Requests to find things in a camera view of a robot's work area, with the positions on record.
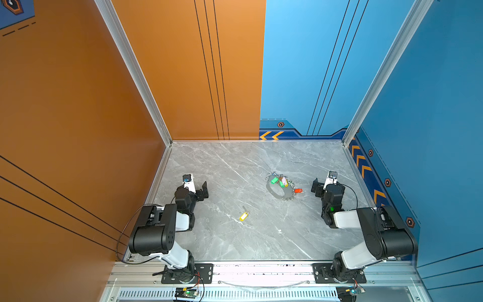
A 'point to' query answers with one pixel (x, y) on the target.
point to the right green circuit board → (348, 293)
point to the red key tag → (298, 190)
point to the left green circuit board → (185, 292)
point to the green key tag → (273, 180)
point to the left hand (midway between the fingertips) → (196, 181)
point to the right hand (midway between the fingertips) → (325, 180)
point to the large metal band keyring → (288, 193)
